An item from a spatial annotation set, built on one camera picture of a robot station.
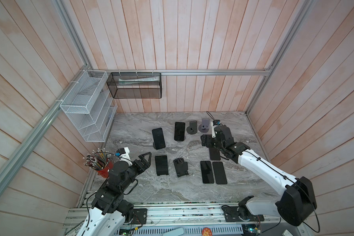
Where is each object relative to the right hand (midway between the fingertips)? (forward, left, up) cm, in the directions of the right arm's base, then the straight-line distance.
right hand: (206, 136), depth 84 cm
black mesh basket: (+39, +48, +9) cm, 62 cm away
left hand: (-17, +32, +3) cm, 36 cm away
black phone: (-15, -1, -17) cm, 23 cm away
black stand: (-14, +15, -12) cm, 24 cm away
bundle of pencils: (-13, +63, -5) cm, 64 cm away
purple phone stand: (+18, -3, -14) cm, 23 cm away
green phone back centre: (+10, +16, -9) cm, 21 cm away
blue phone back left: (+4, +29, -9) cm, 31 cm away
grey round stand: (+16, +6, -14) cm, 23 cm away
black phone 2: (-9, +27, -21) cm, 36 cm away
